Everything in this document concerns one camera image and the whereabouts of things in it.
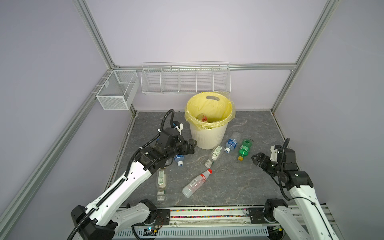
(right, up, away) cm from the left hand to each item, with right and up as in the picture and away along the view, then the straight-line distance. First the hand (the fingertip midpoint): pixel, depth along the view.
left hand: (188, 144), depth 72 cm
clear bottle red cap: (+2, -24, +7) cm, 25 cm away
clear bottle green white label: (+15, -9, +19) cm, 26 cm away
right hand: (+37, -10, +7) cm, 39 cm away
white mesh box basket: (-52, +34, +35) cm, 71 cm away
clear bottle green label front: (-15, -21, +9) cm, 27 cm away
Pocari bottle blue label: (-7, -12, +19) cm, 24 cm away
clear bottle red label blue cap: (+8, +15, +27) cm, 32 cm away
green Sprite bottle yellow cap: (+34, -5, +22) cm, 41 cm away
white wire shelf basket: (-3, +41, +25) cm, 48 cm away
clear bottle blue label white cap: (+27, -2, +24) cm, 36 cm away
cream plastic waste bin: (+11, +1, +15) cm, 19 cm away
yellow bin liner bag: (+12, +19, +28) cm, 36 cm away
